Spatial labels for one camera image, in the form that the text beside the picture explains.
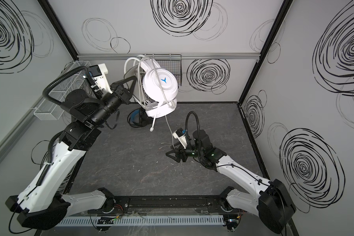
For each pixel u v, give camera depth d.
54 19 0.75
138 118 1.02
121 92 0.45
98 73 0.42
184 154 0.65
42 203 0.38
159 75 0.37
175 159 0.66
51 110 0.71
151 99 0.37
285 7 0.72
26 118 0.61
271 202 0.40
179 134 0.65
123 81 0.48
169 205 0.75
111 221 0.72
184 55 0.89
